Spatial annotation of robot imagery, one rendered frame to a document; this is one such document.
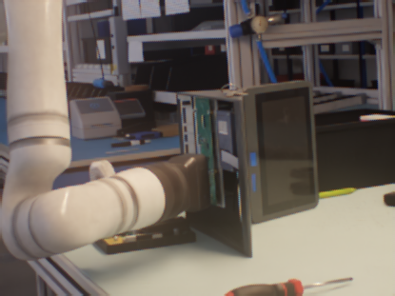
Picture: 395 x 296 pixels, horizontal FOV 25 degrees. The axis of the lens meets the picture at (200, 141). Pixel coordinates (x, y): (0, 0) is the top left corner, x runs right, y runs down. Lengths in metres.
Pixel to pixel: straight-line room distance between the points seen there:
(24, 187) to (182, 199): 0.22
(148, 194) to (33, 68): 0.21
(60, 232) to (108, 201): 0.10
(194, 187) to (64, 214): 0.27
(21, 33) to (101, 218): 0.23
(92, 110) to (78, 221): 2.40
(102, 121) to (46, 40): 2.30
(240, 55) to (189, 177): 1.72
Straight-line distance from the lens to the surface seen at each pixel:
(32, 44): 1.05
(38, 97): 1.03
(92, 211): 1.02
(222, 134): 1.27
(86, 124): 3.32
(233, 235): 1.31
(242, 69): 2.89
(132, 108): 3.43
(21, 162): 1.02
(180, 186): 1.15
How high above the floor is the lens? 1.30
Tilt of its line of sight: 7 degrees down
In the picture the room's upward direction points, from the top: 4 degrees counter-clockwise
